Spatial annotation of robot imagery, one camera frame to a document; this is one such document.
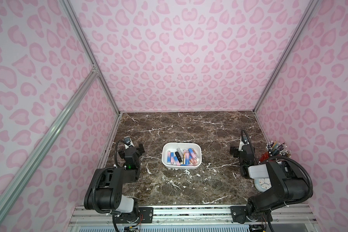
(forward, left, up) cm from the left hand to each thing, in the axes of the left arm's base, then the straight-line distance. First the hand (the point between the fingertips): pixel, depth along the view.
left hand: (132, 142), depth 91 cm
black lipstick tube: (-6, -29, -7) cm, 31 cm away
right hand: (+1, -70, -4) cm, 70 cm away
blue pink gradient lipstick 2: (-7, -25, -7) cm, 27 cm away
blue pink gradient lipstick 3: (-9, -35, -4) cm, 36 cm away
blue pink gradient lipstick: (-6, -23, -7) cm, 25 cm away
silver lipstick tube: (-4, -30, -8) cm, 32 cm away
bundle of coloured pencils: (-9, -83, +7) cm, 84 cm away
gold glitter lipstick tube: (-8, -33, -6) cm, 34 cm away
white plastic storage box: (0, -25, -6) cm, 26 cm away
